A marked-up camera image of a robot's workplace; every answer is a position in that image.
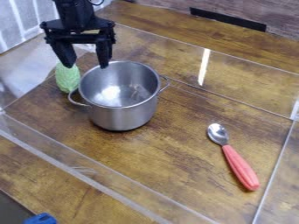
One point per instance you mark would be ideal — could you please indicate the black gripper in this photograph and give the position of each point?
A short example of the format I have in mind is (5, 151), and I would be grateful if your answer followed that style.
(97, 32)

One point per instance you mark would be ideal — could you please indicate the black strip on table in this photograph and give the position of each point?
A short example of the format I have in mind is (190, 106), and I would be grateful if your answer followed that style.
(228, 19)

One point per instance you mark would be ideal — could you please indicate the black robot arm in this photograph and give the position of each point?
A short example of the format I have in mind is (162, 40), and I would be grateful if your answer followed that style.
(79, 27)

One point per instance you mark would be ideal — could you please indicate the red handled metal spoon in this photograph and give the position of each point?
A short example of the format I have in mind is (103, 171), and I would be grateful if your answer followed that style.
(243, 171)

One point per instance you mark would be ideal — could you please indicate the blue object at corner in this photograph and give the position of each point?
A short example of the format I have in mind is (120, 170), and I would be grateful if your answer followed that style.
(41, 218)

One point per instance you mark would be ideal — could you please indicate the green bumpy toy vegetable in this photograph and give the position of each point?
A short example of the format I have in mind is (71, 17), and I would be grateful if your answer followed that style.
(67, 77)

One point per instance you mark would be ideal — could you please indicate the clear acrylic enclosure walls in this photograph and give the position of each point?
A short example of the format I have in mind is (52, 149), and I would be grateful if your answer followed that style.
(160, 174)

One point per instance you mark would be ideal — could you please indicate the silver metal pot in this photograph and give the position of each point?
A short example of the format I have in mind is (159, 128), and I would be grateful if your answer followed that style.
(119, 94)

